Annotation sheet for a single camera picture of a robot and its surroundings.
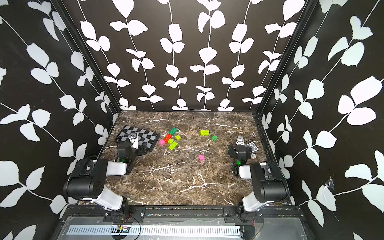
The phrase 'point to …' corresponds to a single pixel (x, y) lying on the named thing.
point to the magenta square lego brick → (202, 157)
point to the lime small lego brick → (178, 137)
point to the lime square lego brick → (170, 141)
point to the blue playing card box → (252, 146)
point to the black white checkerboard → (150, 138)
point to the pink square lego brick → (162, 142)
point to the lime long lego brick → (173, 145)
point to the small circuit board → (119, 228)
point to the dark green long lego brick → (173, 131)
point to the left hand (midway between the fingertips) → (138, 139)
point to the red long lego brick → (168, 136)
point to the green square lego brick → (214, 138)
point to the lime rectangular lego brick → (205, 132)
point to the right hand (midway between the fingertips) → (239, 142)
